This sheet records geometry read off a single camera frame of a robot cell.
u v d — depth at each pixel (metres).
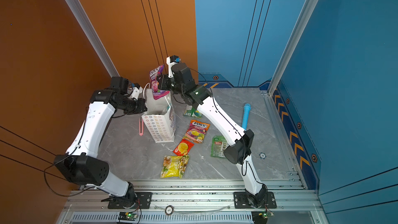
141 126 0.99
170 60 0.62
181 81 0.55
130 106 0.65
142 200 0.73
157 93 0.73
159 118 0.76
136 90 0.71
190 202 0.75
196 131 0.94
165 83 0.62
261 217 0.70
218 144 0.92
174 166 0.80
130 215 0.71
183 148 0.89
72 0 0.74
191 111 1.05
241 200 0.72
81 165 0.41
